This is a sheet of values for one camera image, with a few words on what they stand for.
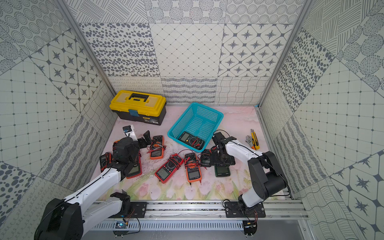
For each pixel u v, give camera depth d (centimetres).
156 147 93
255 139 100
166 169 84
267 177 45
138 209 74
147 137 77
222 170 86
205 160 89
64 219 39
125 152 63
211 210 76
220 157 77
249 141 100
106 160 87
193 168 84
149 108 96
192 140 96
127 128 71
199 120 112
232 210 74
